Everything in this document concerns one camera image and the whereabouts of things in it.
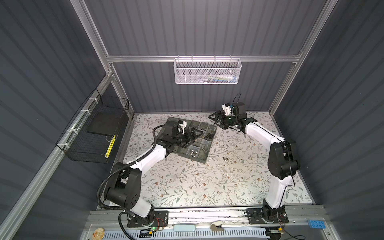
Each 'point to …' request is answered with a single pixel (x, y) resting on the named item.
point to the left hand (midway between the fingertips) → (200, 136)
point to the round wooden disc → (98, 234)
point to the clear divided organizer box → (198, 150)
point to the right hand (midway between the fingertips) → (212, 120)
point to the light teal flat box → (184, 228)
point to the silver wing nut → (225, 158)
